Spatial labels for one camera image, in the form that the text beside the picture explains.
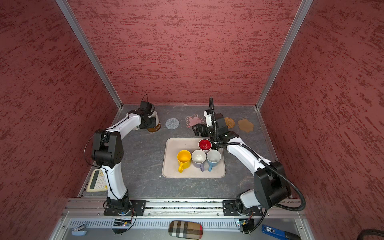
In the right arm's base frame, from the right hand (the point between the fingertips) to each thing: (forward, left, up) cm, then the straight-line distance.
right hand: (198, 129), depth 85 cm
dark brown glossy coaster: (+12, +30, -15) cm, 36 cm away
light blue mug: (-11, -9, -13) cm, 19 cm away
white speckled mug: (+9, +26, +4) cm, 28 cm away
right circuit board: (-44, -23, -19) cm, 53 cm away
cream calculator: (-24, +56, -14) cm, 63 cm away
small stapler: (-45, +56, -14) cm, 73 cm away
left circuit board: (-42, +41, -19) cm, 62 cm away
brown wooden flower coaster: (+17, -36, -20) cm, 44 cm away
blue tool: (-47, -32, -14) cm, 59 cm away
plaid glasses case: (-46, +7, -13) cm, 48 cm away
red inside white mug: (-2, -4, -14) cm, 15 cm away
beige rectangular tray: (-1, +18, -17) cm, 25 cm away
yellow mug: (-10, +9, -16) cm, 21 cm away
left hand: (+11, +32, -9) cm, 35 cm away
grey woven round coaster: (+18, +20, -17) cm, 32 cm away
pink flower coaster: (+23, +2, -18) cm, 29 cm away
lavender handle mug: (-10, 0, -15) cm, 18 cm away
